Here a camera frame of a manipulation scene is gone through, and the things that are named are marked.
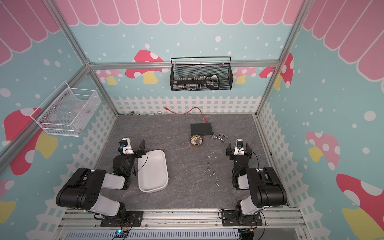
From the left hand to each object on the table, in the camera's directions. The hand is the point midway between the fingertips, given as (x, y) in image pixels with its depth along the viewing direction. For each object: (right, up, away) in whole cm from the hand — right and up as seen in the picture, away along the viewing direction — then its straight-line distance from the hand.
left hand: (138, 142), depth 89 cm
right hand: (+61, -1, +1) cm, 61 cm away
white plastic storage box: (+9, -18, +2) cm, 20 cm away
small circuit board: (-2, -43, -16) cm, 46 cm away
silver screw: (+45, -20, +1) cm, 49 cm away
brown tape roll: (+35, 0, +15) cm, 38 cm away
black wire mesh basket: (+50, +41, +5) cm, 65 cm away
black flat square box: (+39, +8, +24) cm, 47 cm away
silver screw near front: (+47, -24, -4) cm, 53 cm away
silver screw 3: (+44, -10, +8) cm, 46 cm away
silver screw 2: (+44, -14, +5) cm, 47 cm away
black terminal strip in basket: (+32, +35, +1) cm, 48 cm away
